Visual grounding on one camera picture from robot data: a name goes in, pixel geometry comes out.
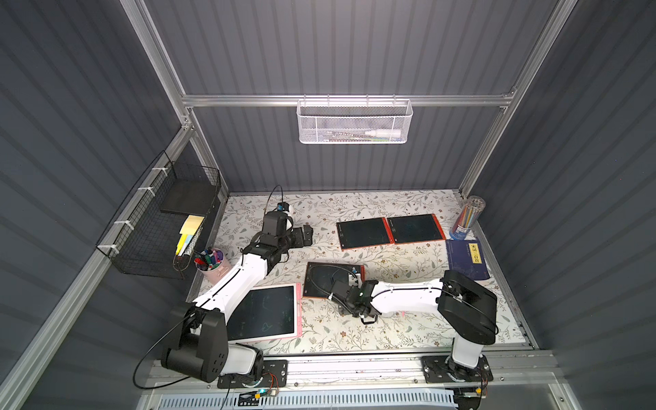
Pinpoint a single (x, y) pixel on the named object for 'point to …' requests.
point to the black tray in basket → (190, 196)
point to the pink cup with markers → (212, 265)
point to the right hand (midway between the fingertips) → (353, 301)
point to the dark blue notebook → (465, 257)
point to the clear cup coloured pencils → (467, 218)
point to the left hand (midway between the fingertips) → (304, 231)
